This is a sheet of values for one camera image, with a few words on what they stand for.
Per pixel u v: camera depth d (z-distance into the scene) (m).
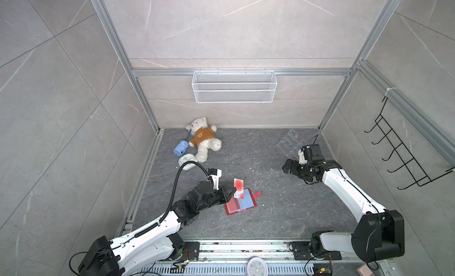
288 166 0.78
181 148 1.04
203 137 1.05
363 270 0.68
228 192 0.72
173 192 0.58
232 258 0.73
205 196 0.59
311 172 0.61
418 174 0.61
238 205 0.86
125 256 0.42
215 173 0.71
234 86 1.00
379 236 0.40
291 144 1.07
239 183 0.77
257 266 0.69
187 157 1.01
